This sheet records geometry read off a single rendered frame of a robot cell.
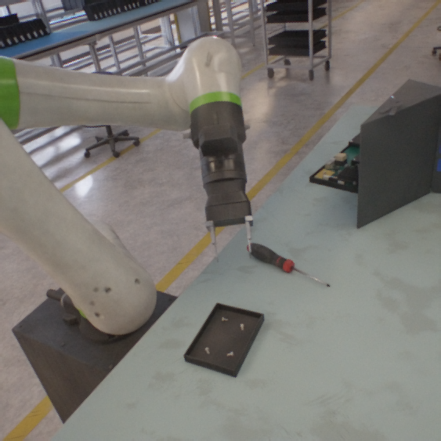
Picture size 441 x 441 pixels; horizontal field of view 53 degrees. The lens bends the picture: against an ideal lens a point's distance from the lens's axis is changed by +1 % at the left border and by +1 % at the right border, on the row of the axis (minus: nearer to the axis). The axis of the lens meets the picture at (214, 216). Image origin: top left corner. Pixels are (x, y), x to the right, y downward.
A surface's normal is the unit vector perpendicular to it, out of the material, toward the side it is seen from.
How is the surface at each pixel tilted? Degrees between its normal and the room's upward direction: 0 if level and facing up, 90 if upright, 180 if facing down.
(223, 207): 45
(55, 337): 0
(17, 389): 0
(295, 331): 0
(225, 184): 54
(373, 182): 90
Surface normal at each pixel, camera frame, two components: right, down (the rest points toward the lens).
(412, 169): 0.48, 0.41
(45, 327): -0.15, -0.84
